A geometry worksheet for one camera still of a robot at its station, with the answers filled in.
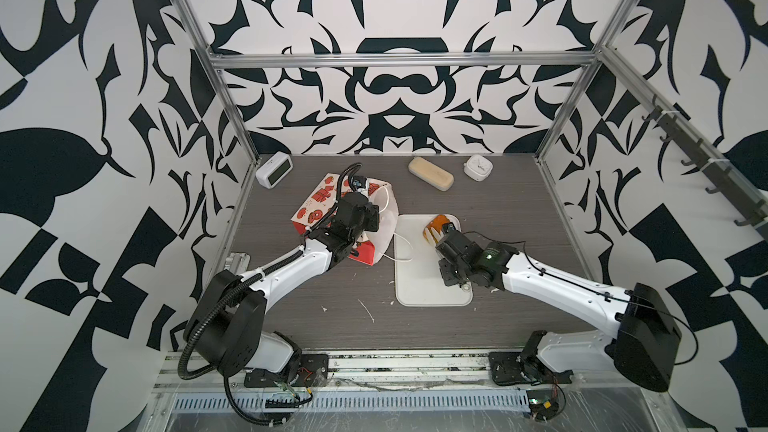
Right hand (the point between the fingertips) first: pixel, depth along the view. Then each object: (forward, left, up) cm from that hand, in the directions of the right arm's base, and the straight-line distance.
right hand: (448, 266), depth 82 cm
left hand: (+16, +20, +10) cm, 28 cm away
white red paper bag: (+10, +20, -6) cm, 24 cm away
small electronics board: (-30, -19, -10) cm, 37 cm away
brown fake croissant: (+13, +2, -3) cm, 14 cm away
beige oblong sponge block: (+41, +1, -8) cm, 42 cm away
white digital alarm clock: (+37, +56, -1) cm, 67 cm away
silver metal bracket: (+5, +62, -6) cm, 62 cm away
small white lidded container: (+42, -18, -7) cm, 47 cm away
